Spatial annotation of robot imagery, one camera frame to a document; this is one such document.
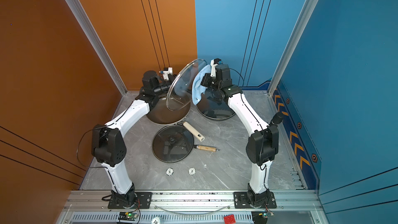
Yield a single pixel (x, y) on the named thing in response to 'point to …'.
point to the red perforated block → (229, 219)
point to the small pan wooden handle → (205, 148)
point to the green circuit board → (127, 216)
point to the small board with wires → (267, 212)
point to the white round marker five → (169, 171)
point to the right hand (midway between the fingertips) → (201, 76)
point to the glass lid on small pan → (172, 143)
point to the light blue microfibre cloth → (197, 89)
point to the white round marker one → (192, 171)
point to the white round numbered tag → (156, 220)
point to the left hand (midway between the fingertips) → (190, 77)
